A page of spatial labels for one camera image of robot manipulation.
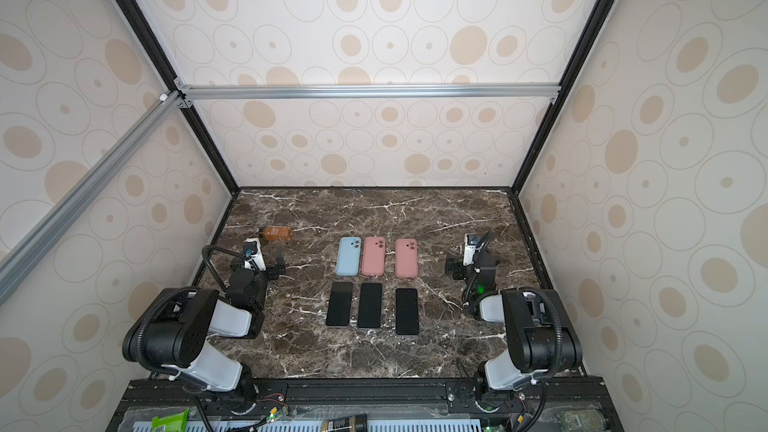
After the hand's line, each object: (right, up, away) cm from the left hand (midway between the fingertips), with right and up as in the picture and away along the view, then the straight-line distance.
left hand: (269, 242), depth 89 cm
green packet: (-15, -40, -20) cm, 47 cm away
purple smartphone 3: (+41, -20, -1) cm, 46 cm away
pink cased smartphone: (+30, -7, +14) cm, 34 cm away
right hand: (+60, -3, +6) cm, 61 cm away
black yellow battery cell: (+28, -39, -21) cm, 53 cm away
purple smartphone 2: (+30, -19, +2) cm, 36 cm away
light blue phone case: (+22, -6, +11) cm, 25 cm away
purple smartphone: (+21, -20, +1) cm, 28 cm away
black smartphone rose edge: (+41, -7, +12) cm, 44 cm away
